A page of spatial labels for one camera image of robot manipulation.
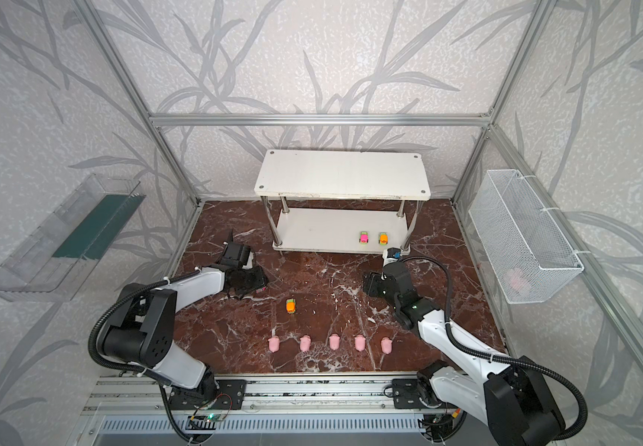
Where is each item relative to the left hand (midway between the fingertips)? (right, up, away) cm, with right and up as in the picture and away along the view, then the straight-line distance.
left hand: (269, 272), depth 95 cm
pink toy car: (+33, +12, +4) cm, 35 cm away
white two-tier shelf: (+25, +26, +25) cm, 44 cm away
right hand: (+34, +4, -9) cm, 35 cm away
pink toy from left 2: (+14, -18, -14) cm, 27 cm away
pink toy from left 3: (+30, -19, -13) cm, 38 cm away
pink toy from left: (+5, -18, -14) cm, 24 cm away
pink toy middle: (+23, -18, -13) cm, 32 cm away
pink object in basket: (+72, +2, -21) cm, 75 cm away
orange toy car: (+9, -9, -8) cm, 15 cm away
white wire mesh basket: (+67, +11, -32) cm, 75 cm away
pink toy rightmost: (+38, -19, -14) cm, 45 cm away
